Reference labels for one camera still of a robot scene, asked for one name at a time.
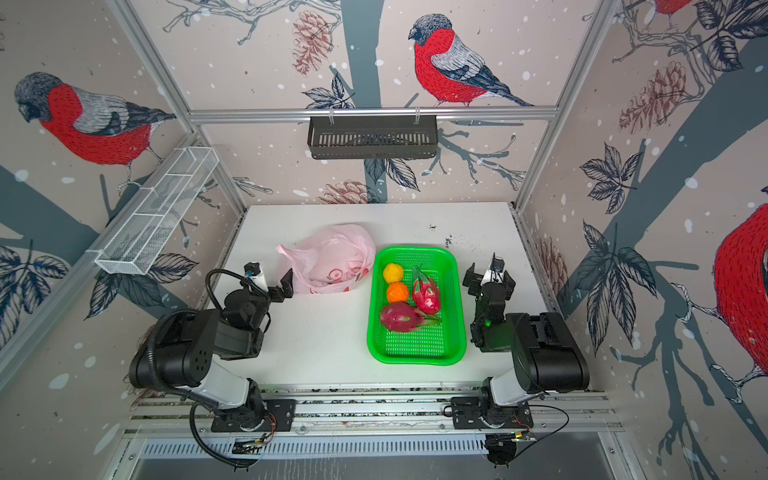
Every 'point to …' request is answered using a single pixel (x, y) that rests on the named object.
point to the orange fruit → (397, 292)
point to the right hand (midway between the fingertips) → (490, 270)
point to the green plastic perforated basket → (442, 343)
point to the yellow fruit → (393, 273)
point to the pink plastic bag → (338, 260)
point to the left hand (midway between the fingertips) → (274, 269)
